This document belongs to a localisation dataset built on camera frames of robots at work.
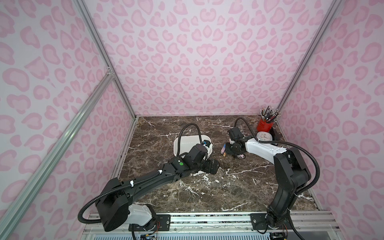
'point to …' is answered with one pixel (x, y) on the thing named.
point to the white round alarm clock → (262, 135)
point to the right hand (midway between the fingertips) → (229, 149)
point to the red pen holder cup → (262, 126)
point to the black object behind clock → (275, 135)
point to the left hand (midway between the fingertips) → (214, 162)
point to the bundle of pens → (269, 115)
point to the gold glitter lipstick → (224, 154)
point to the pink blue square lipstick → (223, 150)
